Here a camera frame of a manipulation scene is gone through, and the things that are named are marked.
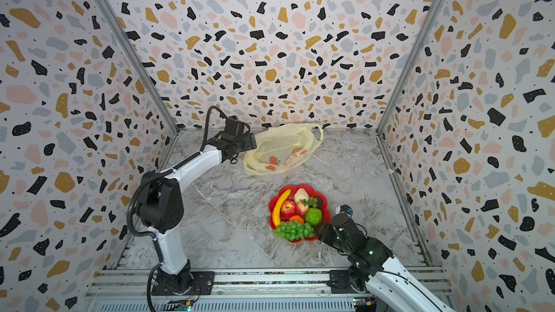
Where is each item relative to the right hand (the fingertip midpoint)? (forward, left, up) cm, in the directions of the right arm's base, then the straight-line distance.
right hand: (319, 231), depth 80 cm
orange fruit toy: (+6, +8, -2) cm, 10 cm away
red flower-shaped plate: (+17, +2, -2) cm, 17 cm away
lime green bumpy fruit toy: (+6, +2, 0) cm, 6 cm away
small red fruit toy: (+8, +6, +2) cm, 11 cm away
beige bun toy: (+15, +7, 0) cm, 17 cm away
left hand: (+35, +30, +12) cm, 47 cm away
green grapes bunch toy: (-1, +10, +3) cm, 10 cm away
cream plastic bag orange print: (+45, +17, -5) cm, 48 cm away
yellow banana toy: (+9, +16, 0) cm, 18 cm away
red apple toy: (+8, +12, 0) cm, 15 cm away
